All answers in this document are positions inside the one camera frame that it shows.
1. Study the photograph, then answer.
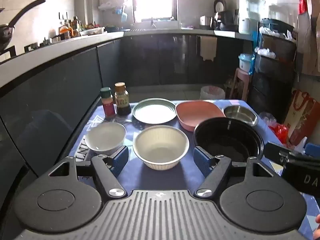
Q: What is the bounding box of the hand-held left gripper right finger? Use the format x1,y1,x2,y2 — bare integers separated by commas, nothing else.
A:
193,146,275,197

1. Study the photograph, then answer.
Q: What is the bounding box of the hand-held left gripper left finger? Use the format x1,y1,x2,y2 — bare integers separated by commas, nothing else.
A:
48,145,129,197

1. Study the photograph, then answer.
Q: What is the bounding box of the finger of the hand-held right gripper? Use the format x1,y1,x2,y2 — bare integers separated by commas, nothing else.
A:
263,141,304,167

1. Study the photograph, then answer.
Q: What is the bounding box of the white smooth bowl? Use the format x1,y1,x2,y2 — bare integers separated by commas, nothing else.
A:
85,122,127,155

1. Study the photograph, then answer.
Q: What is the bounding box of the black plastic bowl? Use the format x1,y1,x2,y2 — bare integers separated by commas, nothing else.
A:
193,117,265,163

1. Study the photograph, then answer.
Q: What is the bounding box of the white ribbed bowl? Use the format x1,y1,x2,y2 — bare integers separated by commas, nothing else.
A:
132,125,190,171

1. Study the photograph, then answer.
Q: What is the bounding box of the green round plate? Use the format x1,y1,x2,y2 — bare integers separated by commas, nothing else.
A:
132,98,177,124

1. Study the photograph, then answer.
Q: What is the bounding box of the person's right hand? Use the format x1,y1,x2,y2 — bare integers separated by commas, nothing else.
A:
314,214,320,240

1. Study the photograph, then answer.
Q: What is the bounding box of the red plastic bag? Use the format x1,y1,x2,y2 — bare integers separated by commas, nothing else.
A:
269,124,290,144

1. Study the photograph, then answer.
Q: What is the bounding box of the blue printed tablecloth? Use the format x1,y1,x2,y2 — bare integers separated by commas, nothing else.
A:
69,99,320,240

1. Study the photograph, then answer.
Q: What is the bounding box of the red paper bag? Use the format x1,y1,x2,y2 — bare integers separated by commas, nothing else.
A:
284,89,320,145

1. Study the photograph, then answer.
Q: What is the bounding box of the pink square plate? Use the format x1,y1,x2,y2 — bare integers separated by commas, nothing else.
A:
175,100,226,132

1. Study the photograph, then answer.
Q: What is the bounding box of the stainless steel bowl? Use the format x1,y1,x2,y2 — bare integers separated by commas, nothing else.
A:
222,105,259,127

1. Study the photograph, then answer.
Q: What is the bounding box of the green-capped spice bottle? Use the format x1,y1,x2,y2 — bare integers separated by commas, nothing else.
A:
100,87,116,117

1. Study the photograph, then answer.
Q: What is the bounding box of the brown-capped sauce bottle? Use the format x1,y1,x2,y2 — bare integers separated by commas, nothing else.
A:
114,82,132,116

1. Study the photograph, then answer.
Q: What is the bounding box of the white lined trash bin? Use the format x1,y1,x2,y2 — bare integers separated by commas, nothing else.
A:
200,85,225,100

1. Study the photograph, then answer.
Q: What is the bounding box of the black shelf rack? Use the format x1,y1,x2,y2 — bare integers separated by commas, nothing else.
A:
250,17,299,123

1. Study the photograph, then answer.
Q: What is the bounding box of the pink stool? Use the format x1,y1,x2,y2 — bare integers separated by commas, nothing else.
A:
229,68,253,101

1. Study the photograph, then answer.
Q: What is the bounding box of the small white rice cooker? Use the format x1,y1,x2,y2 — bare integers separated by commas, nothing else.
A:
239,53,256,75

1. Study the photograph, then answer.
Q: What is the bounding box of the white hanging towel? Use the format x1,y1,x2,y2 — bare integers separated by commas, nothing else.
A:
199,35,217,62

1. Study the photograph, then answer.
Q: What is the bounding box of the grey kitchen countertop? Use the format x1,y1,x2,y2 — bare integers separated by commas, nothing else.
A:
0,29,258,90

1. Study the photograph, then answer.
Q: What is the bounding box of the black tray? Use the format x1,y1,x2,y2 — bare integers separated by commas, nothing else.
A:
261,18,295,34

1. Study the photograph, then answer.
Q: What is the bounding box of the brown hanging paper bag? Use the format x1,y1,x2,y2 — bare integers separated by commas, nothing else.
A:
297,0,320,75

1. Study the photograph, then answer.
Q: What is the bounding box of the white basin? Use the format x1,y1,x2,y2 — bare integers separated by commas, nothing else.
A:
80,26,105,36

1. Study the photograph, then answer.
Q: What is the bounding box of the white water dispenser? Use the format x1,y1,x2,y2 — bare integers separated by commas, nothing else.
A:
238,0,266,34

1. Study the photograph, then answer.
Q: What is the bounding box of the clear plastic container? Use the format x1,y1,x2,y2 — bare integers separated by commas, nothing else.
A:
269,3,299,25

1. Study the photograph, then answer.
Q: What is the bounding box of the silver toaster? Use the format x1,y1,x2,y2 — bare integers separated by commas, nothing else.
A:
199,15,213,27

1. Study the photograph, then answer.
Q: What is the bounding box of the row of condiment bottles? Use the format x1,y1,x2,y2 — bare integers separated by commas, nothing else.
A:
42,12,85,43

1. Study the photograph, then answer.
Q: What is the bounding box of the kitchen window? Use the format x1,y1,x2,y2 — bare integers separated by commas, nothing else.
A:
132,0,178,22

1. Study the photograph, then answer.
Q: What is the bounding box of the black frying pan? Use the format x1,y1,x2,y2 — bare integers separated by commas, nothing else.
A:
0,0,47,55

